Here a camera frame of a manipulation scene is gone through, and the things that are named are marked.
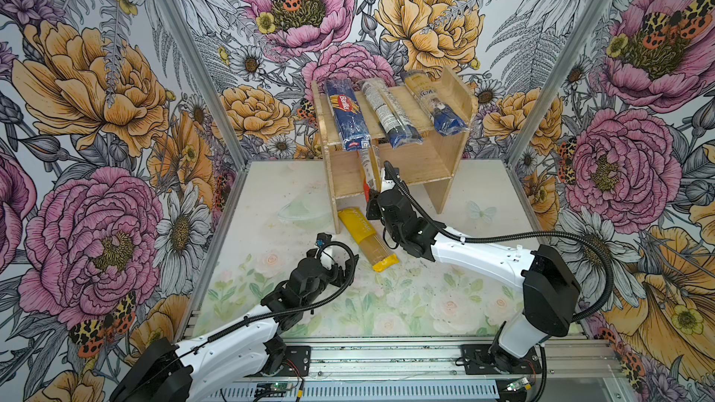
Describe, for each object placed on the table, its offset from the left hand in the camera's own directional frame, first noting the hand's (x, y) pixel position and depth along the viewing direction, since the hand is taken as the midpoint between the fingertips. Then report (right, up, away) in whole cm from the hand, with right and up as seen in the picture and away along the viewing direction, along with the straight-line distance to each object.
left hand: (342, 259), depth 83 cm
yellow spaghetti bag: (+5, +6, +14) cm, 16 cm away
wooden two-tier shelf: (+27, +28, +9) cm, 40 cm away
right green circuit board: (+45, -29, -12) cm, 55 cm away
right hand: (+9, +18, -1) cm, 20 cm away
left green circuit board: (-16, -29, -12) cm, 35 cm away
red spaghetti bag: (+8, +23, -2) cm, 24 cm away
